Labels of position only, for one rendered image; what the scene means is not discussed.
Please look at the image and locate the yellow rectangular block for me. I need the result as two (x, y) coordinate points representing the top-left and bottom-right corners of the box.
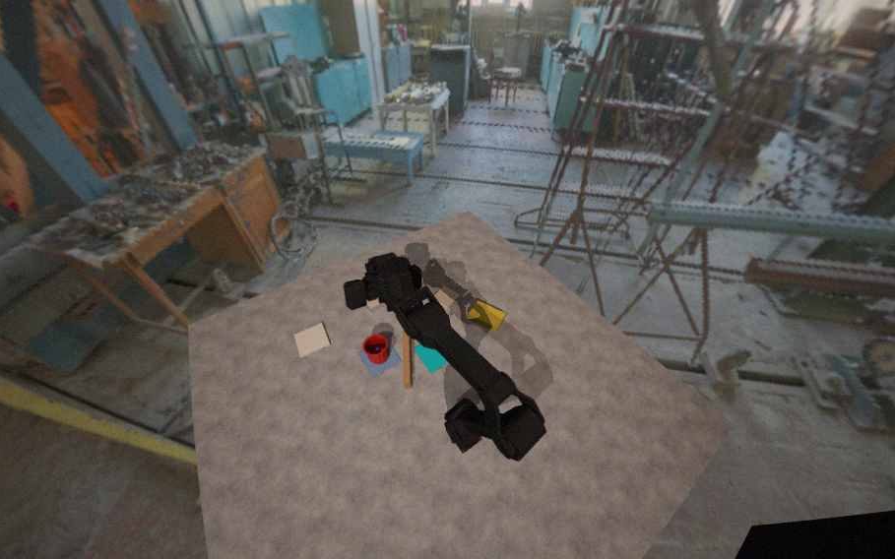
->
(468, 301), (506, 333)

